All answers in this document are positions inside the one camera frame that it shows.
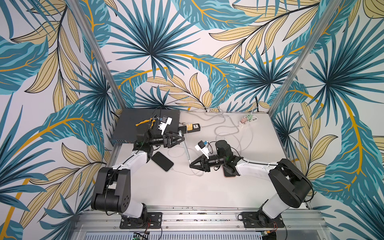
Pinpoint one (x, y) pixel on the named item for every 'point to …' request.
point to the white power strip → (254, 118)
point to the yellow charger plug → (189, 127)
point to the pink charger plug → (243, 120)
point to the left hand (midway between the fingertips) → (182, 139)
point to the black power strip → (196, 127)
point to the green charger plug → (249, 116)
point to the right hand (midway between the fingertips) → (184, 176)
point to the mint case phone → (163, 161)
